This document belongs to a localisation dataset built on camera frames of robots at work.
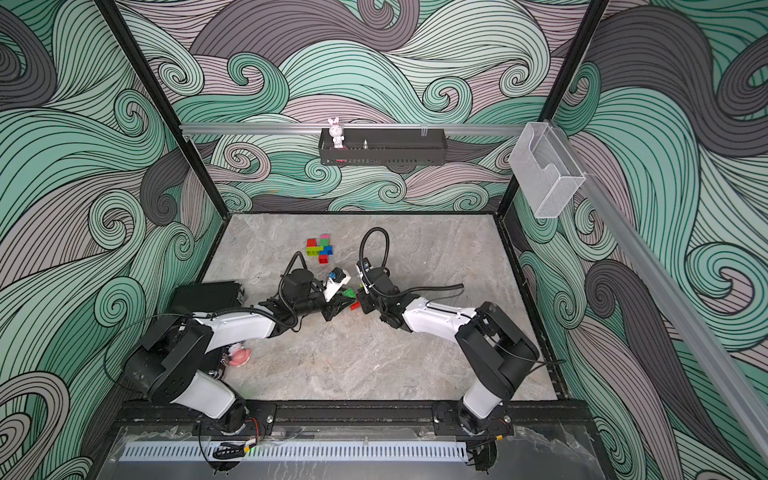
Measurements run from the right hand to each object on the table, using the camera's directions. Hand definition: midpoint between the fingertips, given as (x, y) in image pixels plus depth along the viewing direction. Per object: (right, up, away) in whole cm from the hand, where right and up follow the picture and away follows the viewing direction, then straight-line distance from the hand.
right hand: (362, 291), depth 89 cm
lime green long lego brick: (-19, +11, +19) cm, 29 cm away
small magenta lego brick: (-16, +17, +25) cm, 34 cm away
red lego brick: (-2, -4, -4) cm, 6 cm away
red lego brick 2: (-21, +15, +21) cm, 33 cm away
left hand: (-3, +1, -3) cm, 4 cm away
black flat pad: (-48, -2, +1) cm, 48 cm away
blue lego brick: (-14, +12, +17) cm, 25 cm away
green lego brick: (-4, 0, -4) cm, 6 cm away
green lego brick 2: (-15, +15, +20) cm, 30 cm away
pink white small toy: (-34, -16, -8) cm, 39 cm away
